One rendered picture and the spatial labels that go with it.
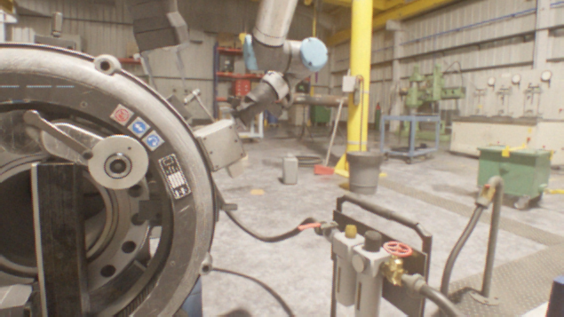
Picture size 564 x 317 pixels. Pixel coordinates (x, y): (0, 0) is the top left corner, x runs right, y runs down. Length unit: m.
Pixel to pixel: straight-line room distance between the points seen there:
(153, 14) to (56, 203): 0.41
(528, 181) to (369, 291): 2.57
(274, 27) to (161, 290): 0.68
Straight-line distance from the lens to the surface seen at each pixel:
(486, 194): 1.45
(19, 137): 0.74
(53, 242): 0.71
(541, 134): 5.99
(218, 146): 0.72
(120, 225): 0.84
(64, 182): 0.67
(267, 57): 0.77
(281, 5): 0.70
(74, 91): 0.67
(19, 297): 0.74
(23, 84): 0.69
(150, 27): 0.49
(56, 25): 0.82
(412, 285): 0.82
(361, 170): 3.05
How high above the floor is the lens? 0.86
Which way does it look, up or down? 6 degrees down
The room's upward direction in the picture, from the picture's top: 1 degrees clockwise
